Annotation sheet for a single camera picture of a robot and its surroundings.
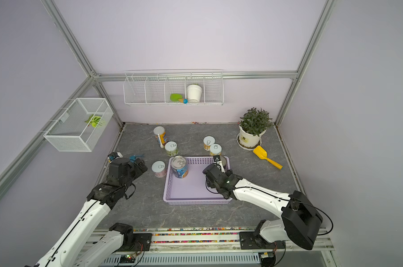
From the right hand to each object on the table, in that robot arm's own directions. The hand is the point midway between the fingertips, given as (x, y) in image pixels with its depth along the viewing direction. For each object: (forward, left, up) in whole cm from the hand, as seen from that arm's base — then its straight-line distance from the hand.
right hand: (217, 173), depth 85 cm
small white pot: (+38, +12, +23) cm, 46 cm away
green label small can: (+19, +27, -5) cm, 33 cm away
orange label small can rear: (+24, +5, -4) cm, 25 cm away
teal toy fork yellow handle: (+16, +52, -9) cm, 55 cm away
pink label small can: (+5, +32, -4) cm, 33 cm away
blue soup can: (+4, +20, +1) cm, 20 cm away
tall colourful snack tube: (+24, +33, +1) cm, 41 cm away
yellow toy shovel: (+18, -30, -8) cm, 36 cm away
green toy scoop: (+42, +23, +17) cm, 51 cm away
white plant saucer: (+22, -21, -8) cm, 31 cm away
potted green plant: (+26, -21, +8) cm, 35 cm away
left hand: (0, +38, +9) cm, 39 cm away
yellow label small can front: (+18, 0, -4) cm, 18 cm away
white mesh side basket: (+16, +68, +18) cm, 72 cm away
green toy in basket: (+18, +61, +21) cm, 67 cm away
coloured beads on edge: (-26, +11, -11) cm, 30 cm away
